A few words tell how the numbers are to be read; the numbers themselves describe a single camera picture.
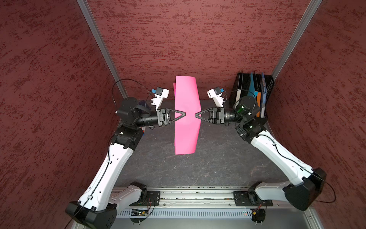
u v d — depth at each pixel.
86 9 0.72
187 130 0.53
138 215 0.72
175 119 0.53
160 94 0.51
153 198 0.74
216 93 0.54
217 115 0.53
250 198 0.66
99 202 0.37
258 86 0.89
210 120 0.54
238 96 0.90
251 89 0.96
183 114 0.53
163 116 0.47
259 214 0.69
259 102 0.91
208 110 0.54
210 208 0.74
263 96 0.87
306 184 0.38
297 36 0.83
